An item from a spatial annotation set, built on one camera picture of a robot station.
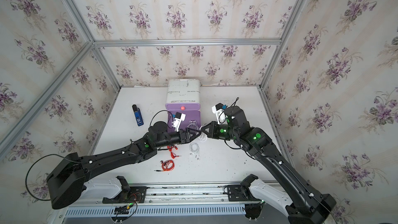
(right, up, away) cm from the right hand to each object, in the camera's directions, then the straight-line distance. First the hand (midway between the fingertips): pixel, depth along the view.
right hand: (203, 130), depth 66 cm
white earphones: (-6, -1, +24) cm, 25 cm away
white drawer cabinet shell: (-11, +19, +22) cm, 31 cm away
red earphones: (-16, -18, +20) cm, 31 cm away
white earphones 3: (-4, -15, +22) cm, 27 cm away
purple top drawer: (-14, +10, +17) cm, 24 cm away
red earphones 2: (-19, -22, +16) cm, 33 cm away
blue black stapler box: (-42, +3, +35) cm, 55 cm away
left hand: (-1, -4, +3) cm, 5 cm away
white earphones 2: (0, -3, 0) cm, 3 cm away
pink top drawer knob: (-11, +9, +18) cm, 23 cm away
